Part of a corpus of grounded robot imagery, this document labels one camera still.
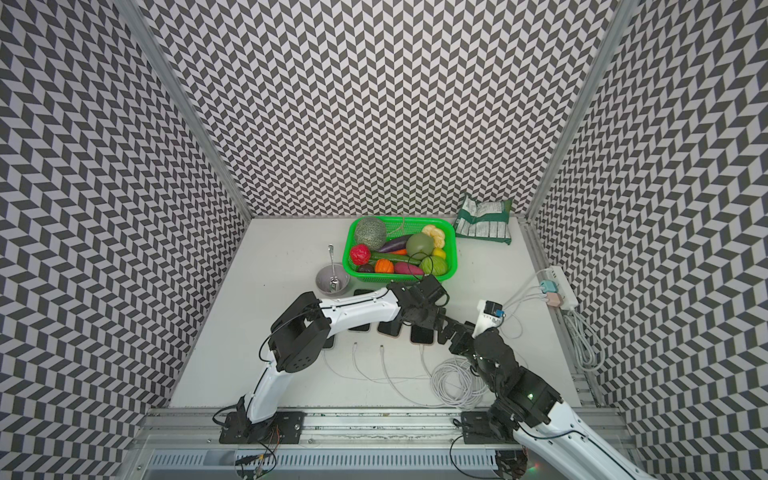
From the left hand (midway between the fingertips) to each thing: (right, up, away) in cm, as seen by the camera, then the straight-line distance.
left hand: (427, 320), depth 89 cm
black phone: (-16, +7, -30) cm, 34 cm away
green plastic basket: (-25, +24, +11) cm, 37 cm away
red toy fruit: (-21, +20, +6) cm, 30 cm away
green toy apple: (-2, +23, +10) cm, 25 cm away
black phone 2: (-3, -4, 0) cm, 5 cm away
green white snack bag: (+24, +32, +19) cm, 44 cm away
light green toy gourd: (+2, +17, +3) cm, 17 cm away
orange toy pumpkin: (-14, +16, +7) cm, 22 cm away
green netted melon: (-18, +27, +9) cm, 34 cm away
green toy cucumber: (-9, +19, +11) cm, 23 cm away
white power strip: (+45, +13, +11) cm, 48 cm away
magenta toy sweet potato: (-6, +15, +6) cm, 18 cm away
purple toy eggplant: (-10, +23, +13) cm, 28 cm away
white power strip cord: (+48, -6, -1) cm, 48 cm away
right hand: (+4, +2, -14) cm, 15 cm away
